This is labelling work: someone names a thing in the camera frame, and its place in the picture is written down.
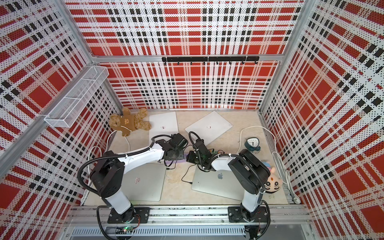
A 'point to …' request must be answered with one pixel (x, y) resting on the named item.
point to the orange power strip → (214, 152)
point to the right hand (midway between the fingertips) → (189, 159)
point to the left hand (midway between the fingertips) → (181, 155)
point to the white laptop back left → (164, 123)
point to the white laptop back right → (209, 128)
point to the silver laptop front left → (145, 182)
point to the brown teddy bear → (127, 122)
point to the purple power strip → (184, 160)
